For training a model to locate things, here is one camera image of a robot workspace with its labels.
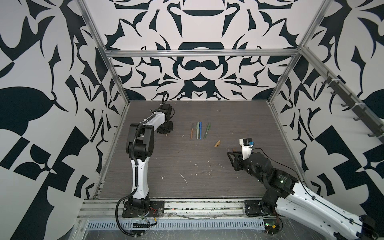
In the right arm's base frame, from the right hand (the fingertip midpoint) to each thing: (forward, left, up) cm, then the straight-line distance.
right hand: (230, 153), depth 74 cm
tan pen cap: (+15, +2, -17) cm, 23 cm away
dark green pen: (+25, +8, -17) cm, 31 cm away
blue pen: (+26, +13, -17) cm, 34 cm away
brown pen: (+24, +19, -17) cm, 35 cm away
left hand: (+26, +36, -15) cm, 47 cm away
